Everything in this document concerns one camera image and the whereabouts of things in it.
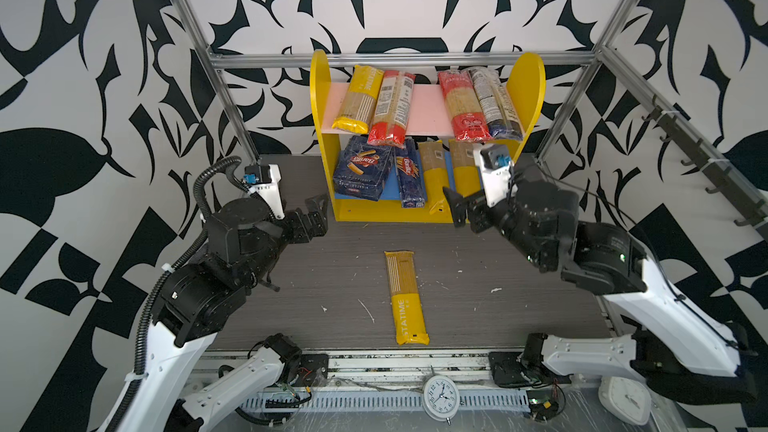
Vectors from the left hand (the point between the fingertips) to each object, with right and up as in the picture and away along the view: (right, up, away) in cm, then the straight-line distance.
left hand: (306, 193), depth 57 cm
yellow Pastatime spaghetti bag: (+21, -33, +23) cm, 46 cm away
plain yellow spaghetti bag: (+30, +5, +35) cm, 47 cm away
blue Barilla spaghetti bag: (+22, +5, +34) cm, 41 cm away
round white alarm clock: (+27, -46, +10) cm, 54 cm away
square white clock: (+70, -47, +11) cm, 85 cm away
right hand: (+30, +3, -2) cm, 30 cm away
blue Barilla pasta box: (+8, +7, +32) cm, 34 cm away
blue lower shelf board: (+17, 0, +33) cm, 37 cm away
